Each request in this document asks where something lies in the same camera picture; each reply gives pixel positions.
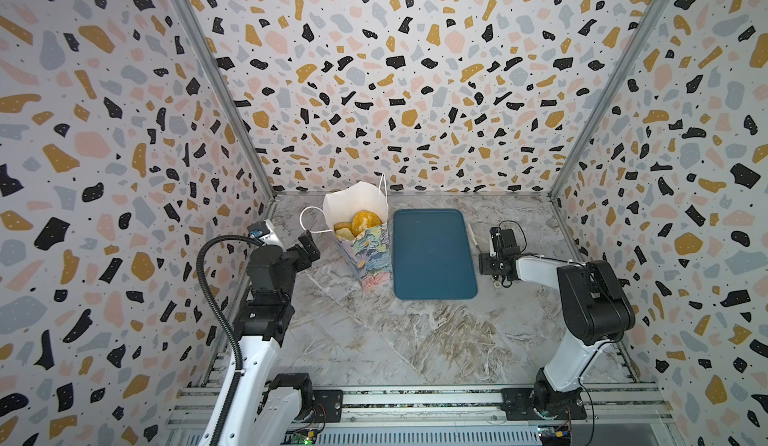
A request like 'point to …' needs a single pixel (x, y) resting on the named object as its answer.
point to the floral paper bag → (367, 255)
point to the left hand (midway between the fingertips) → (291, 234)
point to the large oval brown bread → (363, 220)
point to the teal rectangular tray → (432, 255)
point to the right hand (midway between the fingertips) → (488, 254)
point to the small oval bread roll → (345, 234)
